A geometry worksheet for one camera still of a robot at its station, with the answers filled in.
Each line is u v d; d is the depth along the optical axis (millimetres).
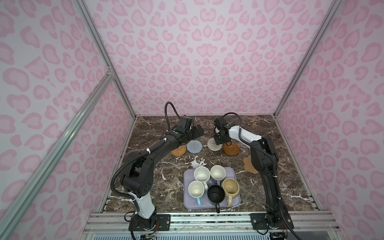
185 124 702
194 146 1010
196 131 806
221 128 792
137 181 469
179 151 984
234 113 896
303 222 738
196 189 819
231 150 1003
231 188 825
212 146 1010
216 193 802
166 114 705
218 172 866
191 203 763
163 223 734
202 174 871
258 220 739
